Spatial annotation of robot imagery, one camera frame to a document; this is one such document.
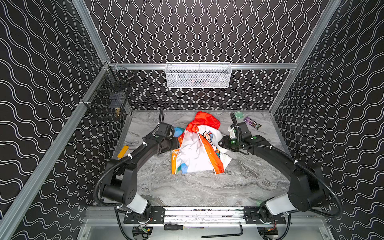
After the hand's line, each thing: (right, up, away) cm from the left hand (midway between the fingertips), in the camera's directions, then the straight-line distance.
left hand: (180, 146), depth 89 cm
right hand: (+24, +2, -2) cm, 24 cm away
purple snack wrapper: (+52, +15, +23) cm, 59 cm away
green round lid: (+44, +21, +28) cm, 56 cm away
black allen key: (+14, -40, -19) cm, 47 cm away
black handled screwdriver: (-1, -35, -20) cm, 40 cm away
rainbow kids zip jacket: (+13, -2, +4) cm, 14 cm away
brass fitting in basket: (-34, +20, -7) cm, 40 cm away
